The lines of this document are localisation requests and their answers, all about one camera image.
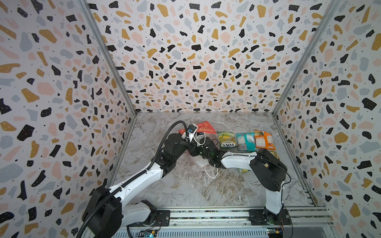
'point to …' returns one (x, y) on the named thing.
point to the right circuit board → (275, 232)
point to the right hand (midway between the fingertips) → (189, 144)
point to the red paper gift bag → (205, 130)
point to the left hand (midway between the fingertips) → (196, 131)
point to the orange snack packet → (264, 140)
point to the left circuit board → (147, 233)
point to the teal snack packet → (245, 142)
